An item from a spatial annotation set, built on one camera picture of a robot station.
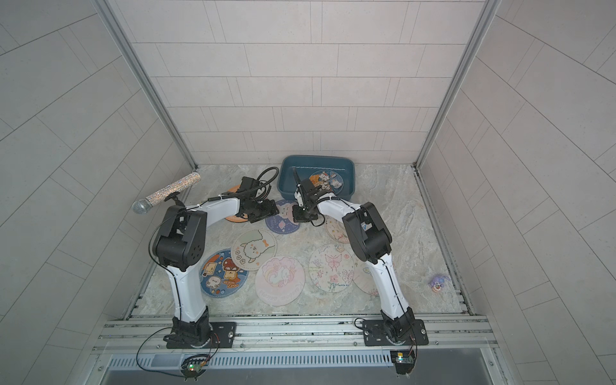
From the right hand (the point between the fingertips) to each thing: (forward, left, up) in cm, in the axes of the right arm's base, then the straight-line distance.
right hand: (295, 217), depth 99 cm
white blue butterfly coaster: (-26, -24, -1) cm, 36 cm away
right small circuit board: (-50, -32, -2) cm, 59 cm away
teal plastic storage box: (+25, -5, +6) cm, 26 cm away
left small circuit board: (-48, +26, +5) cm, 55 cm away
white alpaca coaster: (-13, +16, +2) cm, 21 cm away
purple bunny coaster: (-3, +5, +1) cm, 6 cm away
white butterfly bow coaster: (-23, -13, 0) cm, 26 cm away
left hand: (+3, +8, +1) cm, 8 cm away
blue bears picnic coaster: (+19, -16, +1) cm, 25 cm away
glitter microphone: (-9, +45, +25) cm, 52 cm away
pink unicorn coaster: (-26, +5, 0) cm, 26 cm away
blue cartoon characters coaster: (-23, +26, +1) cm, 35 cm away
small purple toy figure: (-31, -48, +2) cm, 57 cm away
